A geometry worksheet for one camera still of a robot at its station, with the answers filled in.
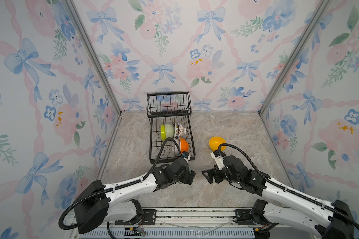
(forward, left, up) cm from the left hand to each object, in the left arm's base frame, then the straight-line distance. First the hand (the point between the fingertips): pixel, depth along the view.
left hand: (190, 171), depth 80 cm
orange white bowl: (+18, +3, -1) cm, 18 cm away
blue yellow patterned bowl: (+26, +8, +2) cm, 27 cm away
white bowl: (+26, +13, +2) cm, 29 cm away
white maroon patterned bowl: (+27, +5, +1) cm, 28 cm away
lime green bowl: (+25, +17, +2) cm, 31 cm away
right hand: (0, -9, +4) cm, 10 cm away
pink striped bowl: (+18, +7, +2) cm, 19 cm away
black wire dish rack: (+54, +15, -4) cm, 56 cm away
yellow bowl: (+24, -17, -7) cm, 30 cm away
